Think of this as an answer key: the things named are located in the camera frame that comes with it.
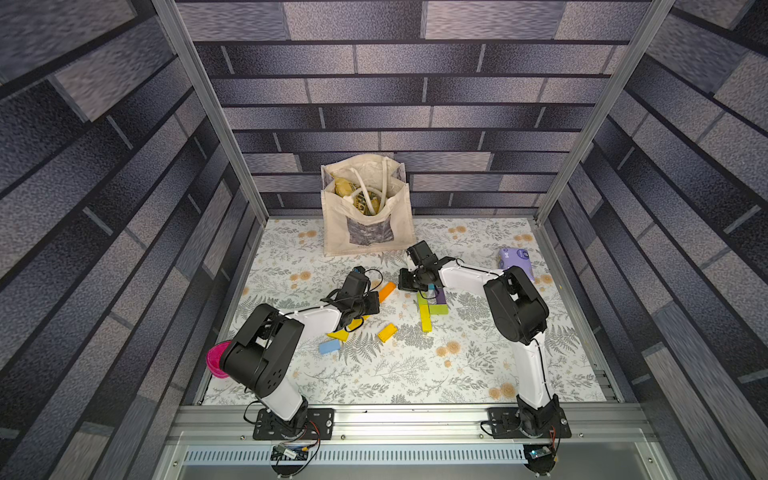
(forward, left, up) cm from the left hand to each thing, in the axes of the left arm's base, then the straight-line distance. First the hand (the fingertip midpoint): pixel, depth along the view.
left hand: (380, 298), depth 93 cm
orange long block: (+4, -2, -3) cm, 5 cm away
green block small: (+1, -14, -4) cm, 15 cm away
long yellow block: (-10, +7, +4) cm, 13 cm away
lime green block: (-2, -19, -2) cm, 19 cm away
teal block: (+1, -16, +1) cm, 17 cm away
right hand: (+8, -6, -3) cm, 10 cm away
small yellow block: (-11, +11, -2) cm, 16 cm away
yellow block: (-6, -15, -3) cm, 16 cm away
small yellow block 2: (-10, -2, -4) cm, 11 cm away
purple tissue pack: (+15, -47, +3) cm, 49 cm away
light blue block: (-14, +15, -4) cm, 21 cm away
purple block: (+2, -20, -3) cm, 20 cm away
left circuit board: (-40, +23, -4) cm, 46 cm away
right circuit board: (-39, -41, -7) cm, 57 cm away
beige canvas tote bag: (+25, +5, +17) cm, 30 cm away
